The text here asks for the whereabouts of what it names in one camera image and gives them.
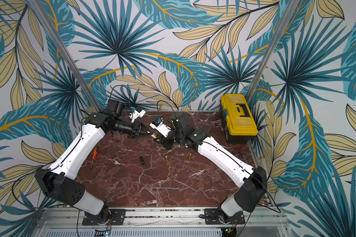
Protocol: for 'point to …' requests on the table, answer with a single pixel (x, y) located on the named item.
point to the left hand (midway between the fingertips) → (150, 135)
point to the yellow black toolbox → (239, 122)
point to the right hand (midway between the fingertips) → (156, 137)
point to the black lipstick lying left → (142, 160)
